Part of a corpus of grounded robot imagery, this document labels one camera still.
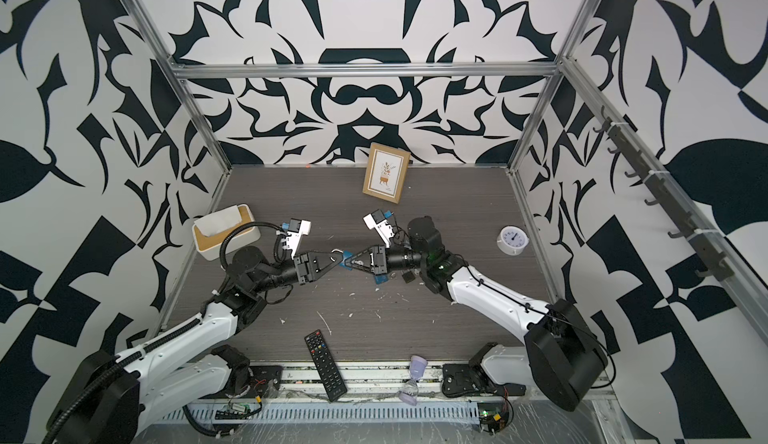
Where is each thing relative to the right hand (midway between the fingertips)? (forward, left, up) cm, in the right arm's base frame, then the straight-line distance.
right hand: (350, 266), depth 68 cm
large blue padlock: (+2, +1, +1) cm, 3 cm away
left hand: (+2, +2, +2) cm, 3 cm away
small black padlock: (+8, -14, -24) cm, 29 cm away
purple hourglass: (-22, -13, -21) cm, 33 cm away
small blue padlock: (+7, -6, -23) cm, 25 cm away
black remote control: (-20, +6, -22) cm, 30 cm away
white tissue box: (+21, +47, -17) cm, 54 cm away
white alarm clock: (+19, -48, -23) cm, 57 cm away
